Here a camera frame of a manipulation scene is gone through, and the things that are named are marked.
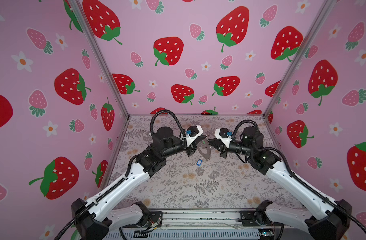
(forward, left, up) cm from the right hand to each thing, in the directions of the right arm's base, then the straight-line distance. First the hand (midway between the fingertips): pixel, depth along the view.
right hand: (206, 140), depth 66 cm
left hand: (-1, +1, +5) cm, 6 cm away
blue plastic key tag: (-3, +3, -15) cm, 16 cm away
